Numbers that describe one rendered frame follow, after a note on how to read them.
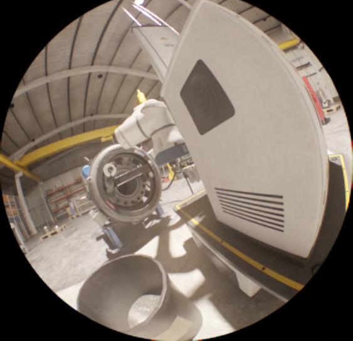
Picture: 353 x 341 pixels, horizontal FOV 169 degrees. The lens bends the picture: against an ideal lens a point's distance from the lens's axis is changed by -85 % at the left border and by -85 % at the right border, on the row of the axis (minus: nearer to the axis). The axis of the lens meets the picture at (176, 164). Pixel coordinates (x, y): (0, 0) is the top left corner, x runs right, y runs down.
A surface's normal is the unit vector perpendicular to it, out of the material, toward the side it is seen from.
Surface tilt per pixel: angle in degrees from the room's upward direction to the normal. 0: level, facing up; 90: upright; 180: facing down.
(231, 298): 0
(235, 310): 0
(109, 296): 87
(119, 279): 87
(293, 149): 90
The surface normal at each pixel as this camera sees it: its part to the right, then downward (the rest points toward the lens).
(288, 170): -0.87, 0.40
